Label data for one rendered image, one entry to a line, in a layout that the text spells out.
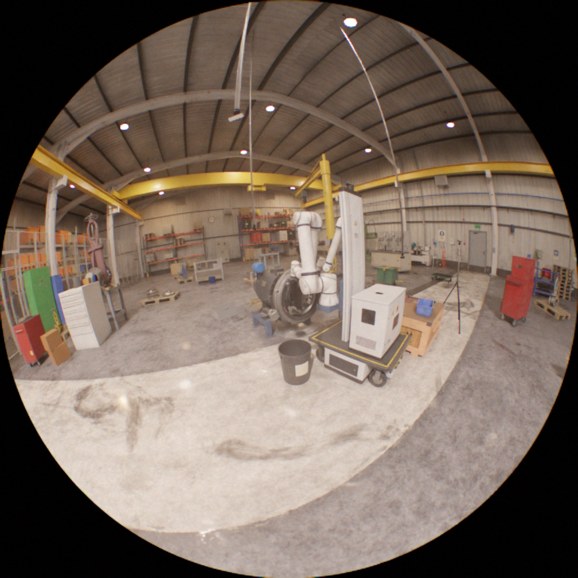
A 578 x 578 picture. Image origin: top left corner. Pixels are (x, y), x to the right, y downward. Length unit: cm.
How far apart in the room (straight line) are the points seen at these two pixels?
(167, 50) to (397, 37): 696
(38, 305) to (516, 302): 1098
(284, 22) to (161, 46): 357
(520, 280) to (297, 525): 424
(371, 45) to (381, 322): 843
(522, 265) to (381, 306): 328
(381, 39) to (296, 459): 941
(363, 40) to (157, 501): 982
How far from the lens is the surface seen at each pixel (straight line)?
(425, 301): 257
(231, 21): 753
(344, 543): 131
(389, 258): 820
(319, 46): 843
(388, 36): 845
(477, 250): 1181
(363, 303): 153
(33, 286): 716
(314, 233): 177
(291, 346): 190
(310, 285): 157
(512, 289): 425
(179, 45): 781
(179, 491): 152
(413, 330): 230
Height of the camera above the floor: 129
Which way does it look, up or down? 14 degrees down
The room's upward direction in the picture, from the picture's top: 4 degrees counter-clockwise
